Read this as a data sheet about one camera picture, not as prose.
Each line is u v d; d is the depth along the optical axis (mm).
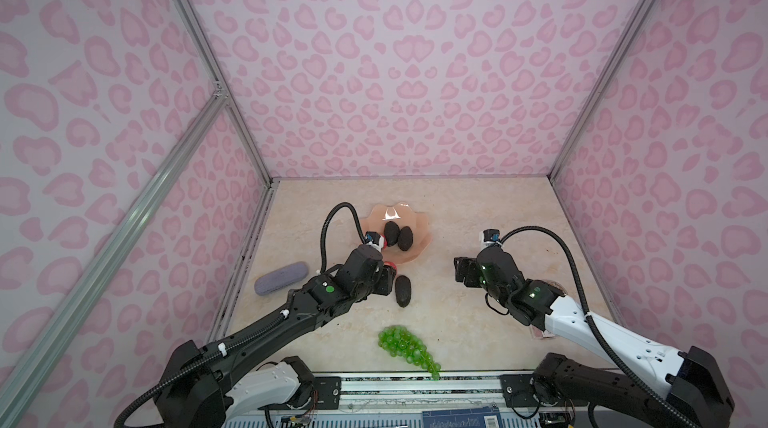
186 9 754
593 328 476
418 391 750
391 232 982
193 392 383
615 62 862
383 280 691
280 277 903
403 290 866
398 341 783
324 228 578
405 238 982
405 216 1058
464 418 692
